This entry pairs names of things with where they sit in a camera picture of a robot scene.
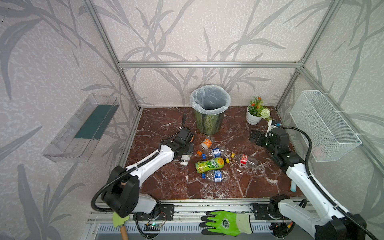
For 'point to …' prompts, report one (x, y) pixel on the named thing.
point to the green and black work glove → (219, 222)
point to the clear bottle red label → (243, 159)
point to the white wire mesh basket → (331, 137)
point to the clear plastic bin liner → (210, 99)
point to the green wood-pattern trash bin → (210, 124)
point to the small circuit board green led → (152, 227)
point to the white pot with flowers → (256, 111)
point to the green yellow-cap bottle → (202, 166)
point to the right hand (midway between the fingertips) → (257, 128)
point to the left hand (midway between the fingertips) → (191, 143)
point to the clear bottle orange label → (207, 142)
